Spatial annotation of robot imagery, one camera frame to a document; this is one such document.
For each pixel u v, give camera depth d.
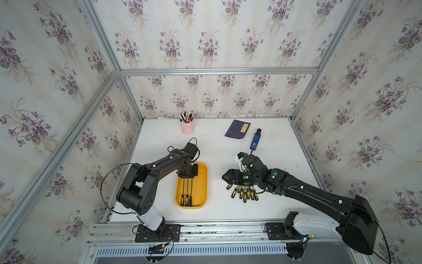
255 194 0.84
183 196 0.84
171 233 0.72
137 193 0.45
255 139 1.08
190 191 0.86
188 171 0.78
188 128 1.07
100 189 0.42
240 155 0.72
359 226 0.38
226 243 0.72
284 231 0.65
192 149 0.76
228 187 0.86
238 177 0.68
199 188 0.85
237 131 1.12
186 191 0.86
